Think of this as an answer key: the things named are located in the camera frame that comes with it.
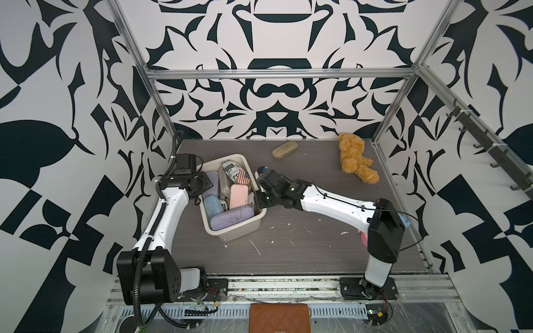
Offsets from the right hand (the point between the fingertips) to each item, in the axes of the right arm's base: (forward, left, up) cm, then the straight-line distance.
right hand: (251, 198), depth 81 cm
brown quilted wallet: (-37, -10, -12) cm, 40 cm away
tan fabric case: (+36, -16, -11) cm, 41 cm away
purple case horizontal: (+10, +16, 0) cm, 19 cm away
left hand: (+7, +19, +2) cm, 20 cm away
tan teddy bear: (+31, -48, -6) cm, 58 cm away
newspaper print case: (+9, +6, +4) cm, 12 cm away
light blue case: (-4, +13, +3) cm, 15 cm away
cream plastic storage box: (-13, +2, +2) cm, 13 cm away
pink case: (0, +4, +2) cm, 5 cm away
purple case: (-9, +8, +3) cm, 12 cm away
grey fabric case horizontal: (+3, +10, +3) cm, 11 cm away
